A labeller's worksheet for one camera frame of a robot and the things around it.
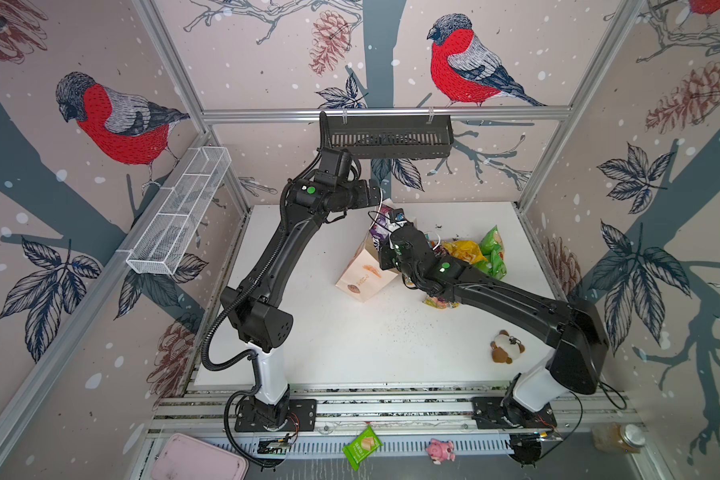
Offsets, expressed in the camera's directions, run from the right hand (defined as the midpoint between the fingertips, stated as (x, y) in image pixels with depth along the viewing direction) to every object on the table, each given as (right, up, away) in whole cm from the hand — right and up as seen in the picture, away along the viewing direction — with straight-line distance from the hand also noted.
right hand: (378, 243), depth 80 cm
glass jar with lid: (+53, -43, -14) cm, 69 cm away
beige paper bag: (-4, -9, +2) cm, 10 cm away
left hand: (-3, +14, -3) cm, 14 cm away
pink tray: (-45, -49, -12) cm, 68 cm away
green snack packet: (+37, -2, +15) cm, 40 cm away
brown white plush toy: (+35, -30, +3) cm, 46 cm away
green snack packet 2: (-4, -47, -11) cm, 49 cm away
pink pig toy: (+14, -47, -13) cm, 51 cm away
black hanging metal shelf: (+4, +37, +24) cm, 45 cm away
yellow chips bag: (+29, -3, +16) cm, 33 cm away
